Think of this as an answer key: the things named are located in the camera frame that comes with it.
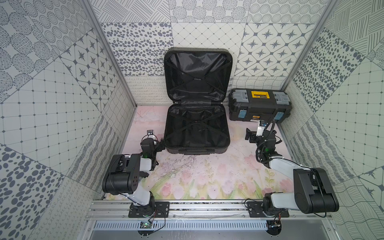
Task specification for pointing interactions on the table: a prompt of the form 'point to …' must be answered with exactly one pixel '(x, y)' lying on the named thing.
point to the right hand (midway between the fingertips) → (255, 130)
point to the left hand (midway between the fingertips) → (159, 138)
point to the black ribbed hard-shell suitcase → (197, 80)
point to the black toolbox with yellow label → (256, 104)
